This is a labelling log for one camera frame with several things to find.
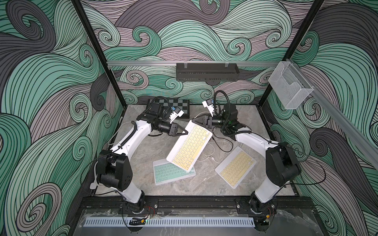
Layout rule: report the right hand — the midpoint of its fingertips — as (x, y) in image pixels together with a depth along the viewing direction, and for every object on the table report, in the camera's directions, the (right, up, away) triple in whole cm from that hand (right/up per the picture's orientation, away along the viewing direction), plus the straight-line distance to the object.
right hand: (193, 120), depth 76 cm
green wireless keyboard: (-16, -31, +9) cm, 36 cm away
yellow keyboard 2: (-3, -16, -3) cm, 16 cm away
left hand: (-3, -6, -2) cm, 7 cm away
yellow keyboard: (+26, -29, +10) cm, 40 cm away
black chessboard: (-6, +11, +42) cm, 44 cm away
